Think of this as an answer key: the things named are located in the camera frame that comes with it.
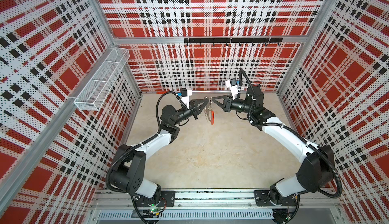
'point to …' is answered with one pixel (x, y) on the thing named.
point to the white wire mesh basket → (92, 96)
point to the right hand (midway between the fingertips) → (213, 100)
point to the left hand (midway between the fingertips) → (209, 102)
